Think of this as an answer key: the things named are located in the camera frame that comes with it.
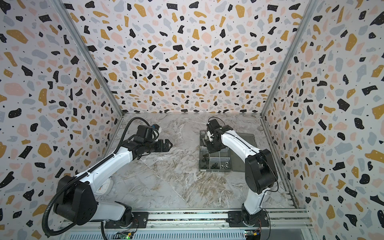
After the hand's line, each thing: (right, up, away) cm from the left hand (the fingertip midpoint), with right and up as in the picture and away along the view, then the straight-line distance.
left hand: (165, 142), depth 84 cm
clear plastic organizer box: (+34, -12, +10) cm, 38 cm away
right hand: (+25, -3, +6) cm, 26 cm away
